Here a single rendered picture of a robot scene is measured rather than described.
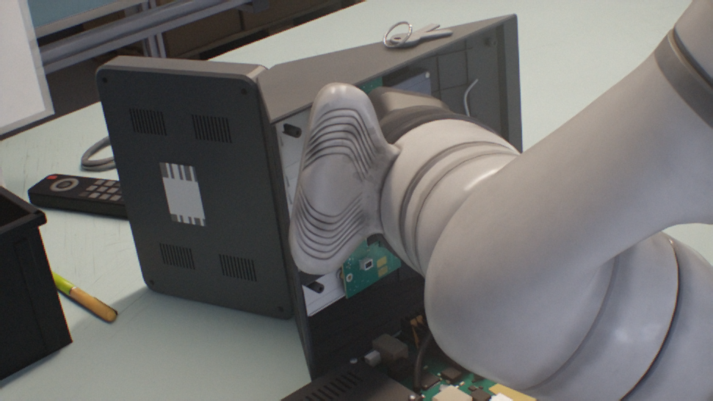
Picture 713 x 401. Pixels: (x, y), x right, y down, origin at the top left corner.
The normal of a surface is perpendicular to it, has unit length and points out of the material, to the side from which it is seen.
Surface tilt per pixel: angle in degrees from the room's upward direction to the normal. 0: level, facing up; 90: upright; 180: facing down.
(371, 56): 0
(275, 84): 0
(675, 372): 80
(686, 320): 60
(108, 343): 0
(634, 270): 52
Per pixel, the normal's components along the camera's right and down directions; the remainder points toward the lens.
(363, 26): -0.11, -0.88
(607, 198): -0.63, -0.22
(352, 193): 0.25, 0.25
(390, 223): -0.93, 0.19
